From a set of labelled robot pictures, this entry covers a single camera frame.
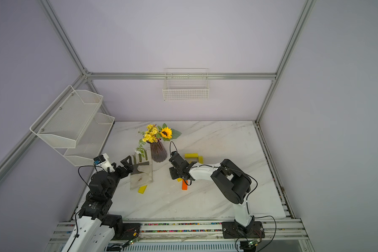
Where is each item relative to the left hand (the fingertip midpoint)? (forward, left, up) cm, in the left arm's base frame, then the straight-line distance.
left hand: (124, 162), depth 77 cm
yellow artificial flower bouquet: (+12, -15, +7) cm, 20 cm away
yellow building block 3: (-7, -6, -17) cm, 20 cm away
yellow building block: (+12, -40, -18) cm, 45 cm away
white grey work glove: (-1, -3, -18) cm, 18 cm away
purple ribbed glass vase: (+11, -15, -8) cm, 20 cm away
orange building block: (-5, -30, -18) cm, 35 cm away
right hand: (+4, -24, -19) cm, 31 cm away
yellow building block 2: (-2, -27, -17) cm, 32 cm away
